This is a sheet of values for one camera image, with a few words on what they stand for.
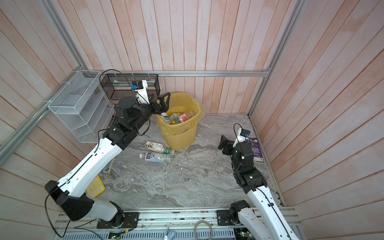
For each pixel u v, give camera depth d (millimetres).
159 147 954
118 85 896
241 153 504
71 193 391
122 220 707
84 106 743
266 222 439
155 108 565
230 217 673
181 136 837
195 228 701
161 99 554
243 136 591
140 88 520
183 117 868
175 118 900
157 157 903
